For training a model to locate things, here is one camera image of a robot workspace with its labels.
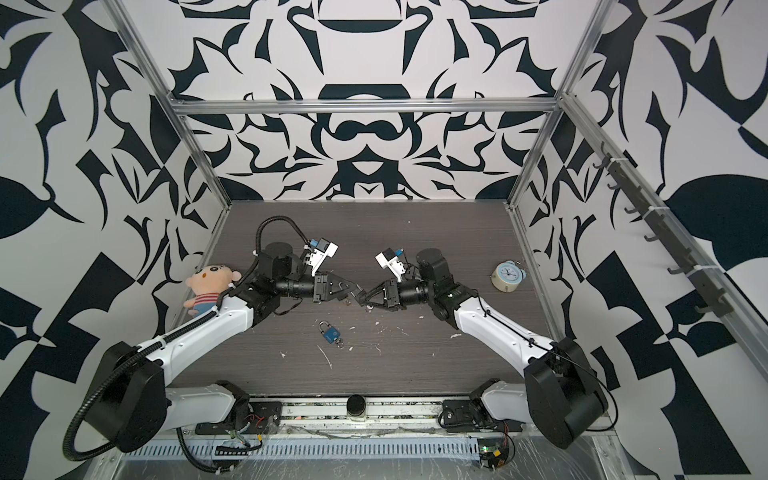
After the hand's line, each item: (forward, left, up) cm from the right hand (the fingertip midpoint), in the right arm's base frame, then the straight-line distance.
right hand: (364, 303), depth 70 cm
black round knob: (-19, +2, -12) cm, 22 cm away
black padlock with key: (+2, +1, 0) cm, 2 cm away
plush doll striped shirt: (+13, +47, -12) cm, 51 cm away
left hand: (+5, +2, 0) cm, 5 cm away
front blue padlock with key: (+1, +11, -21) cm, 24 cm away
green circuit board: (-27, -29, -24) cm, 46 cm away
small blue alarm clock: (+19, -43, -20) cm, 51 cm away
